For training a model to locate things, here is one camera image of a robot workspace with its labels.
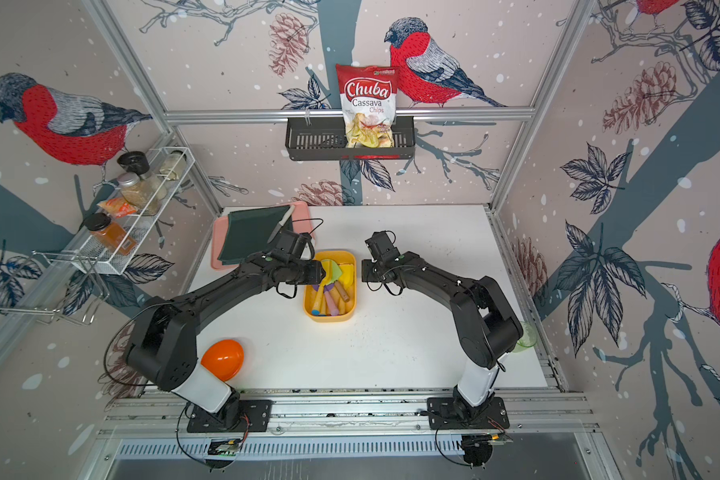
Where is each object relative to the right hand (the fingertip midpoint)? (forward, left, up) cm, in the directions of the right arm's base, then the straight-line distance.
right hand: (367, 269), depth 93 cm
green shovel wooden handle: (+2, +12, -4) cm, 13 cm away
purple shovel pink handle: (-9, +11, -4) cm, 15 cm away
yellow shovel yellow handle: (0, +7, -7) cm, 10 cm away
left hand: (-2, +12, +4) cm, 13 cm away
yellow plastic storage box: (-7, +10, -6) cm, 14 cm away
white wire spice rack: (-13, +59, +26) cm, 65 cm away
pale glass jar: (+16, +57, +27) cm, 65 cm away
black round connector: (-45, -28, -6) cm, 53 cm away
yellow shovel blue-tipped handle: (-13, +15, -3) cm, 20 cm away
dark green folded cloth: (+21, +48, -7) cm, 53 cm away
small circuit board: (-46, +33, -9) cm, 57 cm away
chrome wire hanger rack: (-24, +62, +27) cm, 72 cm away
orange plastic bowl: (-27, +38, -4) cm, 47 cm away
